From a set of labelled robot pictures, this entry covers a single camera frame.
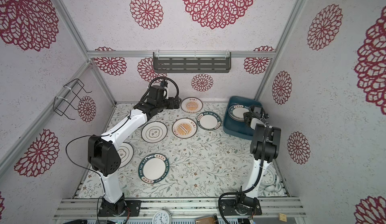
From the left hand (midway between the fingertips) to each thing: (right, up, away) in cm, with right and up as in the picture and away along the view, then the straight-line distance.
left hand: (173, 101), depth 88 cm
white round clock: (-3, -55, -19) cm, 58 cm away
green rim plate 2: (-12, -39, 0) cm, 41 cm away
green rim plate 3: (+45, -5, +28) cm, 54 cm away
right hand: (+50, -6, +16) cm, 53 cm away
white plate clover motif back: (-15, -20, +15) cm, 29 cm away
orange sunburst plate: (+6, -17, +17) cm, 25 cm away
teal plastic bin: (+41, -17, +20) cm, 49 cm away
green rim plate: (+23, -12, +22) cm, 34 cm away
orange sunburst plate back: (+10, 0, +30) cm, 32 cm away
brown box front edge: (+19, -56, -21) cm, 62 cm away
